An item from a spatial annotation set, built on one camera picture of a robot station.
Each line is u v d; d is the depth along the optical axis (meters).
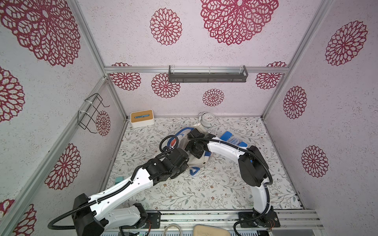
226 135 1.09
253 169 0.52
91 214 0.38
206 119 1.15
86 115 0.75
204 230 0.70
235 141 1.06
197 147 0.71
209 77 0.88
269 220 0.64
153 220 0.74
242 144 1.03
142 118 1.14
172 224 0.73
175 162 0.55
